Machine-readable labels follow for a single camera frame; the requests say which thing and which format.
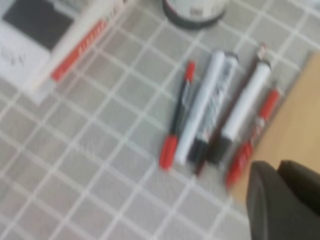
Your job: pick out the white AgileX brochure book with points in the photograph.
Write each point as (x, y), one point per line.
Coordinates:
(40, 40)

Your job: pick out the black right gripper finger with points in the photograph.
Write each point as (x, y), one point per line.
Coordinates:
(283, 203)

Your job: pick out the red gel pen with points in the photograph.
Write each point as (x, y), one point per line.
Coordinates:
(246, 149)

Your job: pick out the white marker pen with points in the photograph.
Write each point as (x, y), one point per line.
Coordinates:
(198, 107)

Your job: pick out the white marker with black cap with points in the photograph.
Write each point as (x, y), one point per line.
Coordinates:
(239, 115)

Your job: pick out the grey labelled black-capped marker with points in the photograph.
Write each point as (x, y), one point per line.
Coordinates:
(214, 109)

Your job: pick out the red and black marker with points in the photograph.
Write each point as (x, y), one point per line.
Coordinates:
(170, 143)

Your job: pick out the black mesh pen holder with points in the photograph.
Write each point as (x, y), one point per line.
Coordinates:
(194, 14)

